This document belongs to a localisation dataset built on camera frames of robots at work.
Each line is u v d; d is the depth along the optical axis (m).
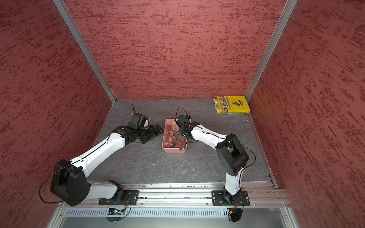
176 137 0.95
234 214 0.70
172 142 0.92
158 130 0.75
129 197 0.75
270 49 0.88
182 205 0.75
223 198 0.69
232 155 0.49
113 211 0.71
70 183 0.40
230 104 1.14
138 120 0.64
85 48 0.87
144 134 0.70
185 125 0.71
